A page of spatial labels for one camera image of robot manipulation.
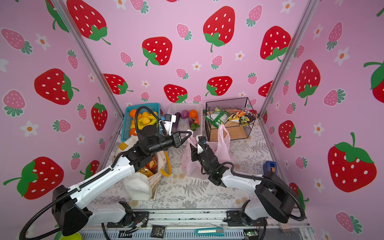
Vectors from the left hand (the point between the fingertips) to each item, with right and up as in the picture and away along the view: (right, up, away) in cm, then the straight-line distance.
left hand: (191, 133), depth 65 cm
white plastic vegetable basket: (-4, +11, +49) cm, 51 cm away
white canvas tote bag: (-26, -27, +7) cm, 39 cm away
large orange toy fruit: (-45, 0, +41) cm, 60 cm away
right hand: (0, -6, +16) cm, 17 cm away
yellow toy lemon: (-36, +8, +42) cm, 56 cm away
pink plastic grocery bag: (0, -21, +18) cm, 28 cm away
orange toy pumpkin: (-1, +13, +49) cm, 51 cm away
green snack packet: (+15, +9, +27) cm, 33 cm away
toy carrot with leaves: (+2, +5, +42) cm, 42 cm away
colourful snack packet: (+30, +9, +25) cm, 40 cm away
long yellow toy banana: (-32, +8, +46) cm, 56 cm away
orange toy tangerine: (-47, +14, +46) cm, 67 cm away
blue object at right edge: (+45, -20, +21) cm, 54 cm away
